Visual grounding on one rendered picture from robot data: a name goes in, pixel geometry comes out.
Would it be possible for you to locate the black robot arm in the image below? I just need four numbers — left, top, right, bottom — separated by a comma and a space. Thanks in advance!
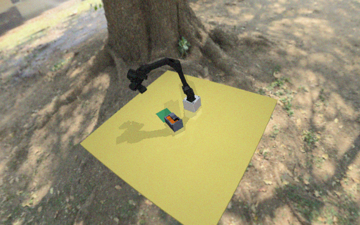
127, 57, 196, 102

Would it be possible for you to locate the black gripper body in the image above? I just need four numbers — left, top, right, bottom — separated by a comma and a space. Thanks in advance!
128, 77, 147, 93

